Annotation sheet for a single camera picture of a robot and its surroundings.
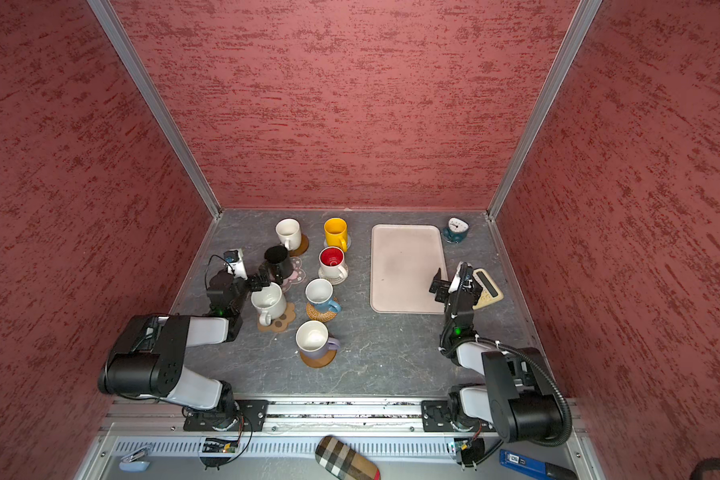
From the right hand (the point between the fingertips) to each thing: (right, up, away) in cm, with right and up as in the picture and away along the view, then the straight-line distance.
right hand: (451, 276), depth 89 cm
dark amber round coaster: (-49, +9, +19) cm, 53 cm away
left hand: (-62, +3, +4) cm, 62 cm away
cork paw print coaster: (-52, -15, +1) cm, 54 cm away
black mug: (-56, +6, +11) cm, 58 cm away
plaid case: (-31, -39, -23) cm, 55 cm away
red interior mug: (-38, +4, +14) cm, 41 cm away
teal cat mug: (+8, +15, +21) cm, 27 cm away
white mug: (-56, -9, +3) cm, 57 cm away
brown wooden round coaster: (-39, -24, -6) cm, 46 cm away
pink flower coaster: (-50, -1, +12) cm, 52 cm away
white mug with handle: (-54, +14, +15) cm, 58 cm away
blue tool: (+14, -40, -24) cm, 49 cm away
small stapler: (-79, -40, -22) cm, 91 cm away
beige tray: (-12, +3, +19) cm, 23 cm away
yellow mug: (-37, +14, +14) cm, 42 cm away
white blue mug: (-41, -6, +3) cm, 41 cm away
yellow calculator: (+15, -6, +7) cm, 17 cm away
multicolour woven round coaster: (-36, -1, +10) cm, 37 cm away
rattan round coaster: (-42, -13, +4) cm, 44 cm away
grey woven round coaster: (-33, +10, +21) cm, 41 cm away
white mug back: (-42, -18, -4) cm, 45 cm away
